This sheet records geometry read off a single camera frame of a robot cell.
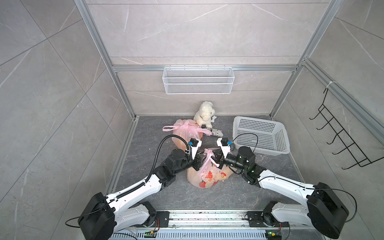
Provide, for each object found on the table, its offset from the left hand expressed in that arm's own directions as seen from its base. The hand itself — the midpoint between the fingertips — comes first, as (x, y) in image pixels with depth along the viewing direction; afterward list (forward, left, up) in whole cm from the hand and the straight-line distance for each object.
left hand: (207, 150), depth 73 cm
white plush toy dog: (+31, 0, -8) cm, 32 cm away
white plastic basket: (+24, -46, -23) cm, 57 cm away
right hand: (0, -1, -1) cm, 1 cm away
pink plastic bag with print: (+20, +10, -8) cm, 24 cm away
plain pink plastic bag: (-9, -1, -10) cm, 13 cm away
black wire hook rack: (-4, -62, +9) cm, 63 cm away
